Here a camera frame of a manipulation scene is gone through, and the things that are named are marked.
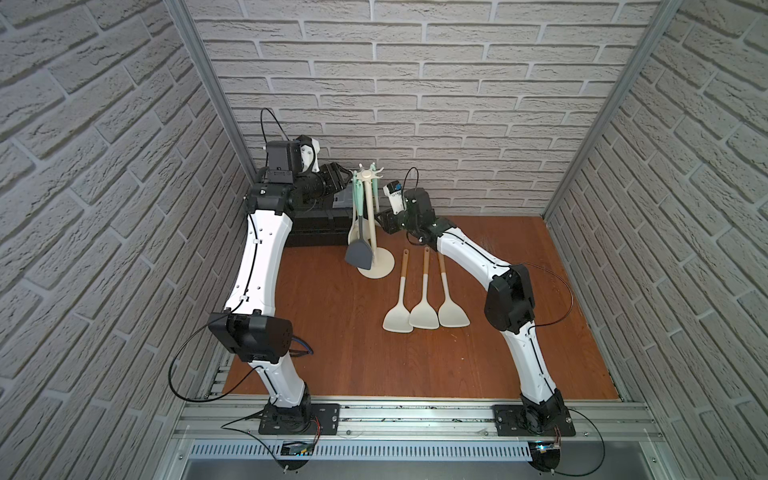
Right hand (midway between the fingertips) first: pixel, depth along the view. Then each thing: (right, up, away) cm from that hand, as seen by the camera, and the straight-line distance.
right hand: (385, 211), depth 93 cm
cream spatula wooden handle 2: (+12, -33, 0) cm, 36 cm away
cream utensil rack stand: (-1, -17, +11) cm, 20 cm away
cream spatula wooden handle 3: (+20, -32, -2) cm, 38 cm away
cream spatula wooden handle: (+4, -34, -3) cm, 34 cm away
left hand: (-8, +8, -20) cm, 23 cm away
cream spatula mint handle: (-3, +5, -10) cm, 12 cm away
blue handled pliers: (-26, -43, -8) cm, 50 cm away
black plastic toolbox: (-22, -5, +8) cm, 24 cm away
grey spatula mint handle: (-8, -13, -6) cm, 16 cm away
